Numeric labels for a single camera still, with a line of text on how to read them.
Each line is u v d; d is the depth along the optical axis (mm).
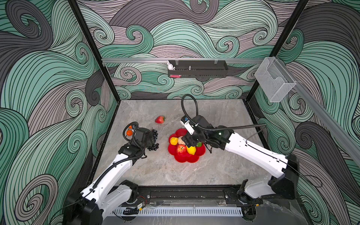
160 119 1027
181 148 852
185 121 634
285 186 380
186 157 869
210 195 745
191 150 857
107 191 444
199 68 951
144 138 624
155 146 909
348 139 512
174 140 896
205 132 535
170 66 853
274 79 779
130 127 703
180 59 920
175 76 880
